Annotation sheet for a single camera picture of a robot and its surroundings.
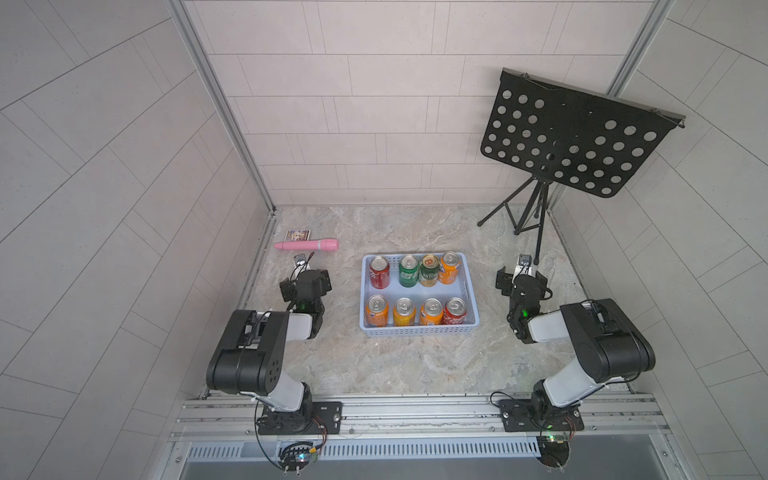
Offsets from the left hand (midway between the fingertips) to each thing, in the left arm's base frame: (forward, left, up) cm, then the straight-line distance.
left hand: (309, 268), depth 94 cm
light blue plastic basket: (-4, -37, -7) cm, 38 cm away
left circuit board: (-47, -5, -6) cm, 48 cm away
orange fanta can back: (-3, -44, +5) cm, 44 cm away
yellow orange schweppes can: (-17, -30, +6) cm, 35 cm away
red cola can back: (-5, -23, +6) cm, 24 cm away
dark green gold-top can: (-3, -38, +5) cm, 38 cm away
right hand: (+1, -67, +2) cm, 67 cm away
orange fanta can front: (-17, -37, +6) cm, 41 cm away
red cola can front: (-17, -44, +6) cm, 47 cm away
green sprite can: (-3, -32, +4) cm, 32 cm away
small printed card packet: (+15, +8, -2) cm, 17 cm away
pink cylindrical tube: (+10, -3, -1) cm, 11 cm away
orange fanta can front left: (-17, -23, +6) cm, 29 cm away
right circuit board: (-46, -65, -4) cm, 80 cm away
